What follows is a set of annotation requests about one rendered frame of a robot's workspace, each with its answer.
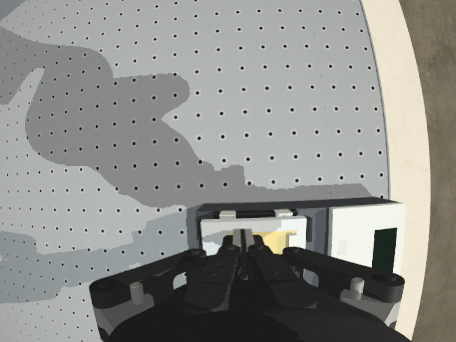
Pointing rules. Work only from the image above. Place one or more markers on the grey and white cassette dock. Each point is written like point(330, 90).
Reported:
point(367, 230)

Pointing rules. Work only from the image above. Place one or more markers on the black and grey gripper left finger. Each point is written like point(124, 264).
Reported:
point(118, 297)

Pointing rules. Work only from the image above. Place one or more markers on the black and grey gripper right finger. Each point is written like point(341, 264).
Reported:
point(373, 290)

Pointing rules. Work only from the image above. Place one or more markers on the grey base plate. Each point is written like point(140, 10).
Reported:
point(120, 118)

